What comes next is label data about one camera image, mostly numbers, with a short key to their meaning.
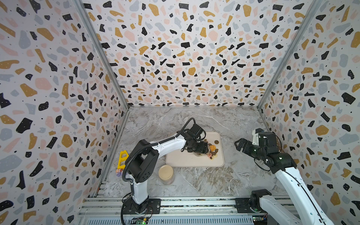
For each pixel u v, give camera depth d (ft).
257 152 2.06
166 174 2.46
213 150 3.10
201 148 2.61
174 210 2.40
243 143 2.26
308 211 1.32
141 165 1.55
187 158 2.95
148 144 1.67
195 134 2.36
